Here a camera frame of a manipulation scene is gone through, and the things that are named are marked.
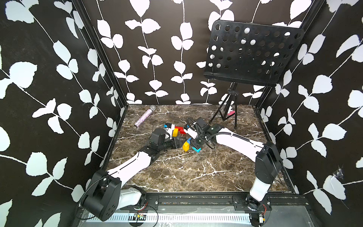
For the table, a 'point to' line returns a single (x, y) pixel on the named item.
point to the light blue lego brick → (188, 140)
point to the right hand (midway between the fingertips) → (191, 140)
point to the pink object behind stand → (231, 112)
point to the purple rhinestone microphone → (152, 108)
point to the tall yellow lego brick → (175, 132)
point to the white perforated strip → (208, 218)
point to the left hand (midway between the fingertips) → (184, 138)
